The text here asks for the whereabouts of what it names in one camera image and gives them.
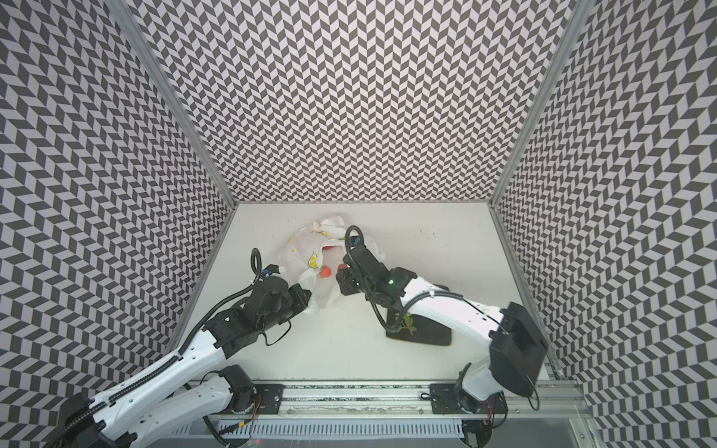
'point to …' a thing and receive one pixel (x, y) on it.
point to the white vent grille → (330, 428)
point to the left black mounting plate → (267, 398)
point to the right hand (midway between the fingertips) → (347, 279)
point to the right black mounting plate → (444, 400)
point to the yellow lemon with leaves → (407, 322)
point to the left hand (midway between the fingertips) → (313, 295)
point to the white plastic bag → (311, 257)
